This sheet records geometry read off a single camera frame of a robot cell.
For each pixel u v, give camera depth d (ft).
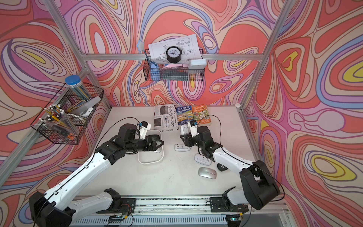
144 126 2.18
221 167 2.77
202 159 2.90
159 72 2.66
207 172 2.76
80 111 2.42
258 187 1.38
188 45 2.70
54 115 1.92
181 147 3.06
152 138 2.15
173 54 2.57
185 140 2.58
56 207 1.26
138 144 2.02
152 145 2.10
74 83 2.30
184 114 3.67
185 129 2.71
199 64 2.35
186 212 2.39
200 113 3.67
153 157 2.94
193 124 2.45
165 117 3.54
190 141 2.47
